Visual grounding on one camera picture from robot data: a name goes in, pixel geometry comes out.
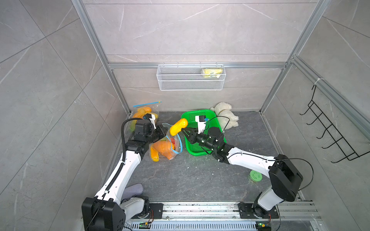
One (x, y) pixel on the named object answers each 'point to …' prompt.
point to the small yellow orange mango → (176, 128)
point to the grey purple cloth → (135, 189)
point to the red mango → (173, 140)
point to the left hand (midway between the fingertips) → (169, 126)
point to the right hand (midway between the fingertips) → (184, 129)
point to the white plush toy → (227, 119)
